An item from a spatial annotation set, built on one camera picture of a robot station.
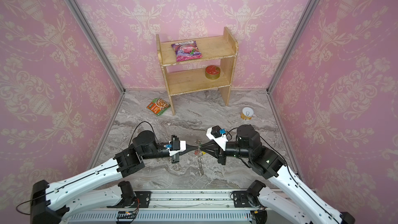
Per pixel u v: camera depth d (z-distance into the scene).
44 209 0.39
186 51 0.76
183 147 0.50
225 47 0.83
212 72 0.97
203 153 0.60
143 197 0.74
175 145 0.49
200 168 0.59
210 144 0.59
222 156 0.55
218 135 0.51
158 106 1.09
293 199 0.43
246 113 1.00
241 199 0.73
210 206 0.73
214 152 0.56
